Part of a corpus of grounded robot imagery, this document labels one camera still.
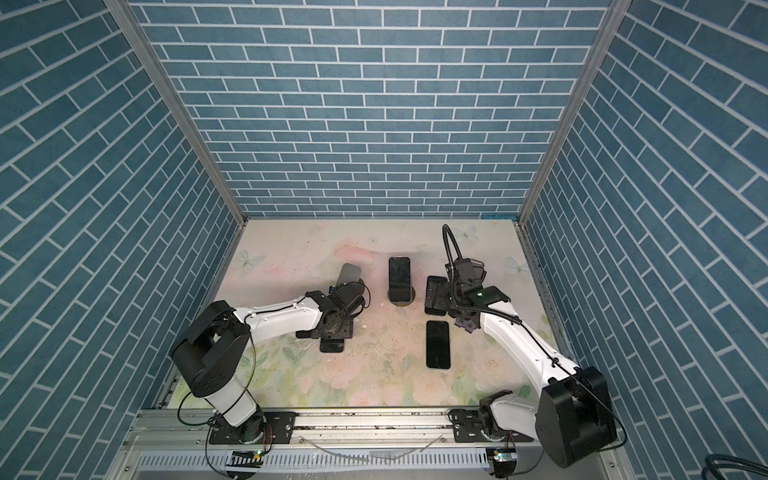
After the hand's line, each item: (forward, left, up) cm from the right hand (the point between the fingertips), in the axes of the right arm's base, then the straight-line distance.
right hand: (437, 294), depth 85 cm
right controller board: (-36, -18, -17) cm, 44 cm away
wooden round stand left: (+9, +29, -6) cm, 31 cm away
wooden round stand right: (+3, +10, -11) cm, 15 cm away
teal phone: (-9, -2, -15) cm, 17 cm away
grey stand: (-4, -9, -9) cm, 14 cm away
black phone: (-8, +2, +4) cm, 9 cm away
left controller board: (-41, +45, -14) cm, 63 cm away
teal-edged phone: (+8, +12, -2) cm, 14 cm away
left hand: (-8, +28, -12) cm, 32 cm away
